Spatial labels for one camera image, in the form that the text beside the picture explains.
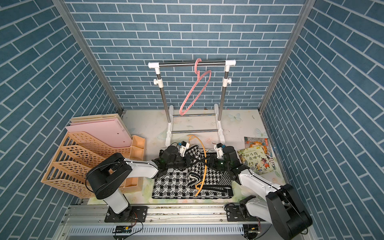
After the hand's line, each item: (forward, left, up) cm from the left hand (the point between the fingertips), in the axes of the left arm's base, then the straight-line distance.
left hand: (202, 163), depth 82 cm
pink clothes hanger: (+33, +2, +22) cm, 40 cm away
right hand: (+1, -1, 0) cm, 2 cm away
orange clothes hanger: (-9, 0, -1) cm, 9 cm away
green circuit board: (-29, +39, -12) cm, 50 cm away
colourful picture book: (+9, -36, -7) cm, 37 cm away
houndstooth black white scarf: (-7, 0, 0) cm, 7 cm away
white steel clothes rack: (+49, -14, -5) cm, 52 cm away
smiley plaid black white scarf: (-9, +16, -7) cm, 20 cm away
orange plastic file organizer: (+1, +64, +8) cm, 65 cm away
